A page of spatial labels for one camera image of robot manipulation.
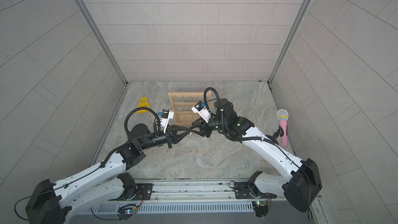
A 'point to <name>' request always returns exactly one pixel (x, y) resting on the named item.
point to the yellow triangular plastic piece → (143, 102)
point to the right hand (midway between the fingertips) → (193, 128)
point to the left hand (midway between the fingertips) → (191, 134)
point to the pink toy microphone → (282, 116)
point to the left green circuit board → (126, 211)
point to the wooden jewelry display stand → (182, 103)
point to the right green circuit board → (261, 207)
